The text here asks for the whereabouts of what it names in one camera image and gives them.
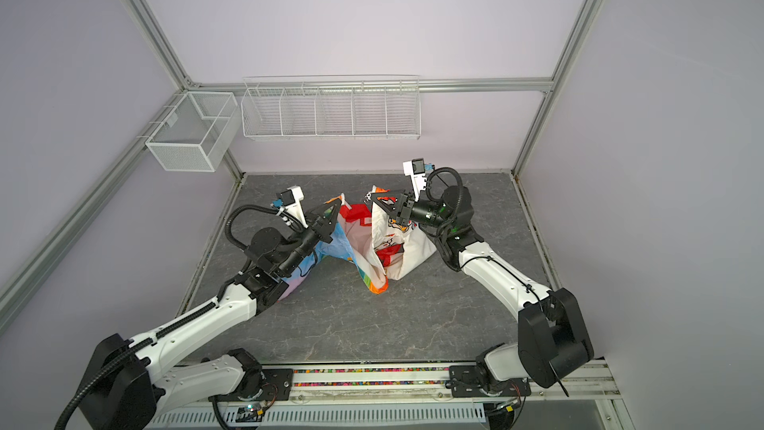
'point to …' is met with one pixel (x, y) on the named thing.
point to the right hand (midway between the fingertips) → (370, 200)
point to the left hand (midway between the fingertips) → (343, 205)
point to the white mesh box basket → (199, 131)
